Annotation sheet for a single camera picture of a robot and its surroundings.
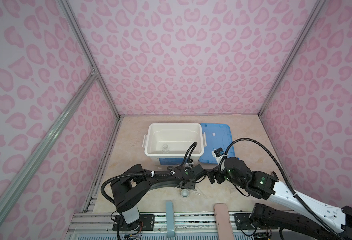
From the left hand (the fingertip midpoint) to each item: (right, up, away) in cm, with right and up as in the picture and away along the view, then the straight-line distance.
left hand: (190, 179), depth 86 cm
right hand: (+10, +11, -14) cm, 20 cm away
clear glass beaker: (-15, +17, +8) cm, 24 cm away
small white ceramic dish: (-3, -6, -4) cm, 8 cm away
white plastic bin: (-13, +19, +9) cm, 25 cm away
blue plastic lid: (+21, +24, +22) cm, 38 cm away
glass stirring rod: (+7, -7, -4) cm, 11 cm away
